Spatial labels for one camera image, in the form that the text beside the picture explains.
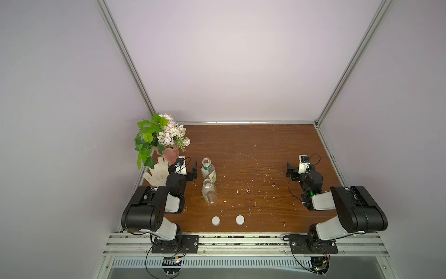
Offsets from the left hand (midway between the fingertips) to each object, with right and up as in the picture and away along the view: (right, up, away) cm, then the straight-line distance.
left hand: (187, 161), depth 90 cm
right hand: (+60, +1, 0) cm, 60 cm away
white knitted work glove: (-17, -8, +5) cm, 20 cm away
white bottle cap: (+16, -27, -10) cm, 33 cm away
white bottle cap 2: (+27, -26, -10) cm, 39 cm away
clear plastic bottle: (+12, -15, -4) cm, 20 cm away
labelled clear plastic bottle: (+11, -5, -2) cm, 13 cm away
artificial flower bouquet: (-10, +14, -15) cm, 23 cm away
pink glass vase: (-7, +4, -6) cm, 10 cm away
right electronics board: (+60, -41, -19) cm, 75 cm away
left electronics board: (-3, -41, -17) cm, 44 cm away
